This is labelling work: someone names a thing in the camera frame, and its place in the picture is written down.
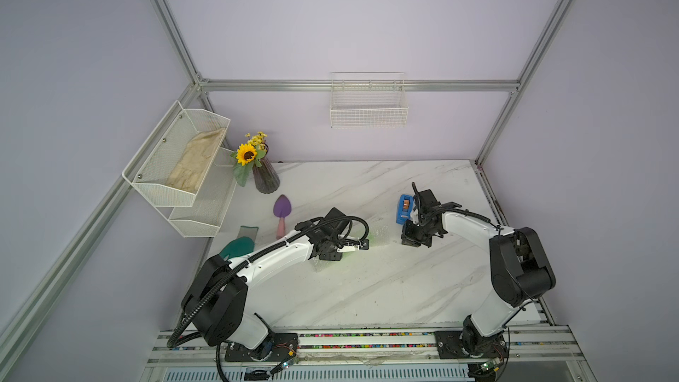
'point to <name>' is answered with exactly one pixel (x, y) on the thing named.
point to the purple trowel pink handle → (282, 208)
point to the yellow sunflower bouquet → (247, 154)
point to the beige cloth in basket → (189, 168)
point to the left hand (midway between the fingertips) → (332, 242)
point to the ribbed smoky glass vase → (265, 177)
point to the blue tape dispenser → (404, 209)
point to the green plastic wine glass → (372, 242)
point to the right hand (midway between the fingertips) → (404, 243)
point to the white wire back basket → (363, 100)
